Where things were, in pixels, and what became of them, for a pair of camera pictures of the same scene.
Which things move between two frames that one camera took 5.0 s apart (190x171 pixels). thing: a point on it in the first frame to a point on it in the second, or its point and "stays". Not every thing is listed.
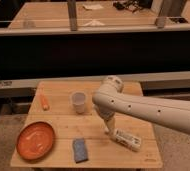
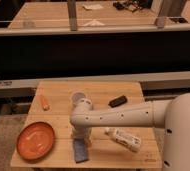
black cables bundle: [132, 5] stays
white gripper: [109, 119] to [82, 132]
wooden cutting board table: [80, 137] stays
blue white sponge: [80, 151] stays
